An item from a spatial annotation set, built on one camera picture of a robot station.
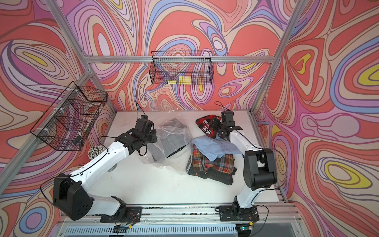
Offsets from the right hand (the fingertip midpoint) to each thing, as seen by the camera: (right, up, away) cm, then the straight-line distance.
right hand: (214, 127), depth 94 cm
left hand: (-35, -4, -11) cm, 37 cm away
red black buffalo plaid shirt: (-6, +3, +14) cm, 15 cm away
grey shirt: (-28, -7, +5) cm, 29 cm away
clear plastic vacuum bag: (-23, -21, -3) cm, 31 cm away
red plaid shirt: (+5, -20, -10) cm, 23 cm away
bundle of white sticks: (-66, -12, -17) cm, 69 cm away
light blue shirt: (-3, -12, -3) cm, 13 cm away
